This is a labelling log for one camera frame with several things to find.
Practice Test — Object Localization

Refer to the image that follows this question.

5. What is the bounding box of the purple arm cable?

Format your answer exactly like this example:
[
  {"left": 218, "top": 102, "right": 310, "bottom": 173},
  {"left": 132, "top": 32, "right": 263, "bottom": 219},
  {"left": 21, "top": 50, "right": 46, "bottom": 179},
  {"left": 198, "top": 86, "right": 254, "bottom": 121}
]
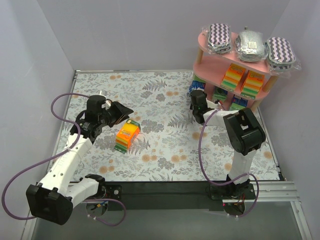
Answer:
[
  {"left": 1, "top": 92, "right": 127, "bottom": 228},
  {"left": 199, "top": 107, "right": 260, "bottom": 218}
]

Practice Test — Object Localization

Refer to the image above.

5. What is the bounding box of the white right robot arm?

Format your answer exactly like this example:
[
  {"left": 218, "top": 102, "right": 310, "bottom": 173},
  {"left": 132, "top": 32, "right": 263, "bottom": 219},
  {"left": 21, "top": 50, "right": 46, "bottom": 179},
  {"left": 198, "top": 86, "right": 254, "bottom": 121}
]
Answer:
[{"left": 190, "top": 89, "right": 266, "bottom": 200}]

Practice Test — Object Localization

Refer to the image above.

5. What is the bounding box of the green blue sponge pack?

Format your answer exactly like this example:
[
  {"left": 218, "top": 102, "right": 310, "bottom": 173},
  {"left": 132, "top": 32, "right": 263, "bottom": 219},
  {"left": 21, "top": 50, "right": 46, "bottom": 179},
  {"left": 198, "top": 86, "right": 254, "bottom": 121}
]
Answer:
[
  {"left": 229, "top": 95, "right": 248, "bottom": 111},
  {"left": 212, "top": 86, "right": 228, "bottom": 103},
  {"left": 188, "top": 80, "right": 206, "bottom": 94}
]

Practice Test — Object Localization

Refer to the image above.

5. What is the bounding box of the orange boxed sponge pack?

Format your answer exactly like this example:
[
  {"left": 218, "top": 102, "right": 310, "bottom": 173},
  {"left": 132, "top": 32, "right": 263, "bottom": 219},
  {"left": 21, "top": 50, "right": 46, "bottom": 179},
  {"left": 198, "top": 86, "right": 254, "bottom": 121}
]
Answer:
[
  {"left": 114, "top": 118, "right": 141, "bottom": 154},
  {"left": 240, "top": 70, "right": 265, "bottom": 99},
  {"left": 220, "top": 63, "right": 246, "bottom": 91}
]

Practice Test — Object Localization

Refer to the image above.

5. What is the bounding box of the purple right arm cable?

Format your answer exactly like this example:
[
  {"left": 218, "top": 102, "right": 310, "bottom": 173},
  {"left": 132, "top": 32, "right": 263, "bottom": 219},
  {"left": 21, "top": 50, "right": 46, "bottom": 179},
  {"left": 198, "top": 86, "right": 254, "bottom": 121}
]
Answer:
[{"left": 199, "top": 107, "right": 260, "bottom": 218}]

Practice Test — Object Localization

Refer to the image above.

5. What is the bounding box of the purple wavy sponge pack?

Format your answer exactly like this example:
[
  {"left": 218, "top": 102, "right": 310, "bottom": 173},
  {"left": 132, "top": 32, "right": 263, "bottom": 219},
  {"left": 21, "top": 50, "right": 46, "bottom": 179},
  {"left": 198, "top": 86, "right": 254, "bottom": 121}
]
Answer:
[
  {"left": 202, "top": 23, "right": 232, "bottom": 55},
  {"left": 265, "top": 37, "right": 301, "bottom": 75}
]

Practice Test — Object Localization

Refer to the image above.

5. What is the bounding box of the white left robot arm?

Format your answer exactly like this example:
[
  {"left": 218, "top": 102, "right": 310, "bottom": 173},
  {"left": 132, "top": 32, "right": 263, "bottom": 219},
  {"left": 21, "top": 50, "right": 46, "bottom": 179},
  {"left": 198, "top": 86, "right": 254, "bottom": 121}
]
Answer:
[{"left": 26, "top": 95, "right": 134, "bottom": 225}]

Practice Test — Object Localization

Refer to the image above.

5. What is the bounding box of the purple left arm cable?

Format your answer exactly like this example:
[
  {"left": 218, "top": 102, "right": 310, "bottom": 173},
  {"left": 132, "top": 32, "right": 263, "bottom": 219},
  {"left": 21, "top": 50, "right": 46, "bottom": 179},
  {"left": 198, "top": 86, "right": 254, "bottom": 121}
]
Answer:
[{"left": 1, "top": 92, "right": 127, "bottom": 228}]

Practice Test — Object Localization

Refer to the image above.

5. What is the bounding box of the floral table mat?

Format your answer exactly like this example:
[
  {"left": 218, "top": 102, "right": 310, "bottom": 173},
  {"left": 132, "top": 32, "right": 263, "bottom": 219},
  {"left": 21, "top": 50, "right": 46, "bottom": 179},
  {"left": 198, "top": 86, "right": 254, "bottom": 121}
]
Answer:
[{"left": 51, "top": 71, "right": 281, "bottom": 182}]

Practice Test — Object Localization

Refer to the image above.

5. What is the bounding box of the silver scrubber sponge pack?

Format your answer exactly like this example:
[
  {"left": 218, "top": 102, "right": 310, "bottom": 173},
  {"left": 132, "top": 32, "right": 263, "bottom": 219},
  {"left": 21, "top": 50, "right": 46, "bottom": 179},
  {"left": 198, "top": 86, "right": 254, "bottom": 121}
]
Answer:
[{"left": 234, "top": 27, "right": 267, "bottom": 63}]

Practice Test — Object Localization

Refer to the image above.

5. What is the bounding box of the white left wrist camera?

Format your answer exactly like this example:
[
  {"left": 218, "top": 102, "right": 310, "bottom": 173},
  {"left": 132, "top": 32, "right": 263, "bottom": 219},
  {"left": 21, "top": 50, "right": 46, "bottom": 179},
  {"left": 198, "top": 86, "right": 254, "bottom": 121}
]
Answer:
[{"left": 98, "top": 90, "right": 112, "bottom": 109}]

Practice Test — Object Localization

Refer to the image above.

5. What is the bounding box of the pink three-tier shelf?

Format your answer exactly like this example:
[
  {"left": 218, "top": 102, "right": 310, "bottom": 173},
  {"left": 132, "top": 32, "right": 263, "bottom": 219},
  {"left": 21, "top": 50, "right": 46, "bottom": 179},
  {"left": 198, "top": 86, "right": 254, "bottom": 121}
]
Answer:
[{"left": 189, "top": 31, "right": 278, "bottom": 120}]

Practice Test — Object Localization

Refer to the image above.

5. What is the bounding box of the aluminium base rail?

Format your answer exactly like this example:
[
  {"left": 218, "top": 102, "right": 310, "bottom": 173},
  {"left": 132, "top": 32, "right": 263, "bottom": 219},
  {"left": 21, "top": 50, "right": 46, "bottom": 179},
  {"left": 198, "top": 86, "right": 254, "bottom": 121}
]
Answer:
[{"left": 19, "top": 179, "right": 313, "bottom": 240}]

